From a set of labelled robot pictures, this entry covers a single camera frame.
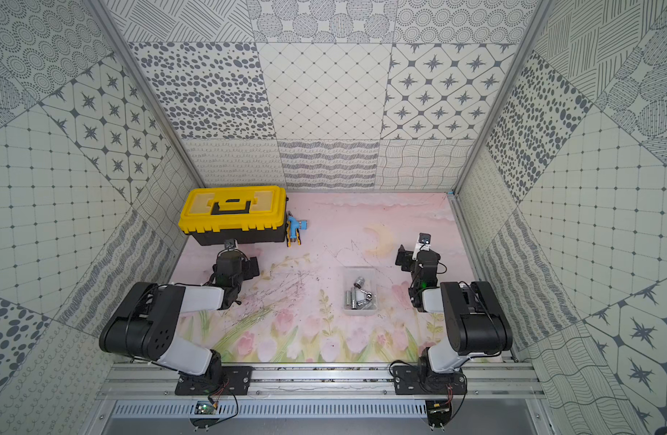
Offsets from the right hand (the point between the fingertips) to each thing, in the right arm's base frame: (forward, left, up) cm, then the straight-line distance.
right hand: (415, 250), depth 95 cm
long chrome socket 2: (-17, +22, -5) cm, 28 cm away
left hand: (-4, +63, -1) cm, 64 cm away
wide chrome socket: (-11, +20, -4) cm, 23 cm away
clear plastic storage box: (-15, +20, -6) cm, 26 cm away
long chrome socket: (-17, +24, -5) cm, 30 cm away
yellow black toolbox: (+6, +58, +12) cm, 60 cm away
